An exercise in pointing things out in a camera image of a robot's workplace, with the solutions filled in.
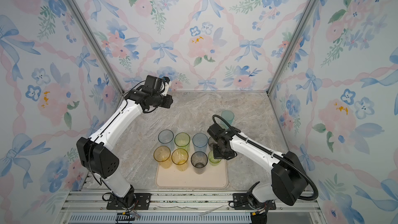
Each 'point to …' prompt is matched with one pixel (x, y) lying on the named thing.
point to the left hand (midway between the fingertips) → (172, 99)
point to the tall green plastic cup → (182, 140)
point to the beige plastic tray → (214, 177)
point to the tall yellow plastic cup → (180, 157)
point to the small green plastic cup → (214, 162)
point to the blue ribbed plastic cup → (199, 142)
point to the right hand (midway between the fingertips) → (220, 155)
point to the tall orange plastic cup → (161, 154)
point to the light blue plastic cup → (165, 138)
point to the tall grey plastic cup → (199, 160)
